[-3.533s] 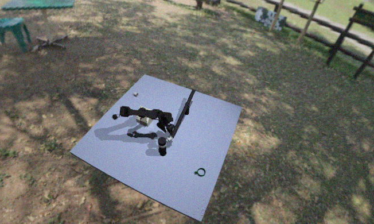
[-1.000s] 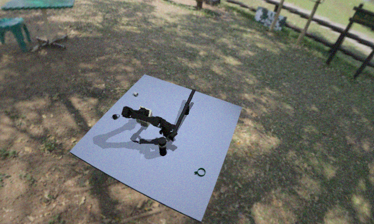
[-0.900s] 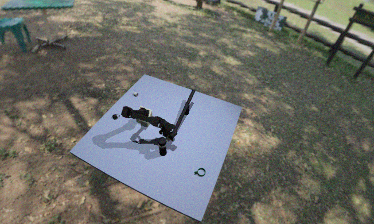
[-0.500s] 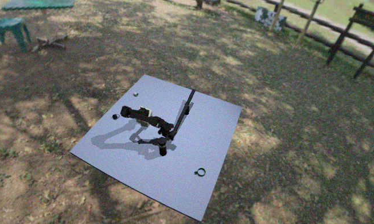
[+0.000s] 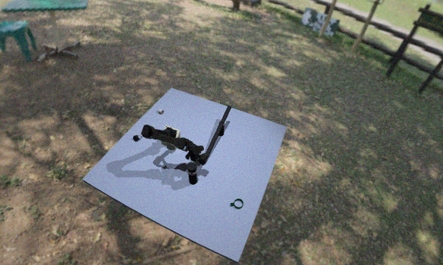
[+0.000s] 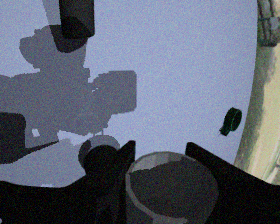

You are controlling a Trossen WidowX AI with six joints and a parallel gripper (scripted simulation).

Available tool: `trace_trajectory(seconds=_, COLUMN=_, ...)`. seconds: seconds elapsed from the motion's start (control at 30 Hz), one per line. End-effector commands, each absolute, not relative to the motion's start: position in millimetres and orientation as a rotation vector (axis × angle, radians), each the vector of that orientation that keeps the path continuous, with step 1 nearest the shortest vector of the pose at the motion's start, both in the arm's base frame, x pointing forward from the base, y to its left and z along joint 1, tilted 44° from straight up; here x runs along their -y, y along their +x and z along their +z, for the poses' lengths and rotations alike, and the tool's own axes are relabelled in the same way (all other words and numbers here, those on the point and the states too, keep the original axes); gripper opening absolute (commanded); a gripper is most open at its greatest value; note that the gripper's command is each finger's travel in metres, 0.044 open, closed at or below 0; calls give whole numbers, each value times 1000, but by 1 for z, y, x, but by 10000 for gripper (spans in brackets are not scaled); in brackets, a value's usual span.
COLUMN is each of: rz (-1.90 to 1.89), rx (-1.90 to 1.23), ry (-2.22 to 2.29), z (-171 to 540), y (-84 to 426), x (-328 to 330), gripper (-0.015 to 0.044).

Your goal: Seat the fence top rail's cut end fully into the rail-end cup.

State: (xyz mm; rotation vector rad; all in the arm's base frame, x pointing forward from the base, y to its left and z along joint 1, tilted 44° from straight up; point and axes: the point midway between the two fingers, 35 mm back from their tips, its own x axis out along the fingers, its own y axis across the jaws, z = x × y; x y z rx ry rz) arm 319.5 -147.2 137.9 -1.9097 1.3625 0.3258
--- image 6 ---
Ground black cylindrical post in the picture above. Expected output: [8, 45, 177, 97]
[84, 145, 127, 224]

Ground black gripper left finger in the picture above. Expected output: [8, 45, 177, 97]
[0, 140, 136, 224]

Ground dark green ring band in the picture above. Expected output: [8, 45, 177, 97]
[221, 108, 242, 136]

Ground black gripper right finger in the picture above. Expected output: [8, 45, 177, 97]
[185, 143, 280, 224]

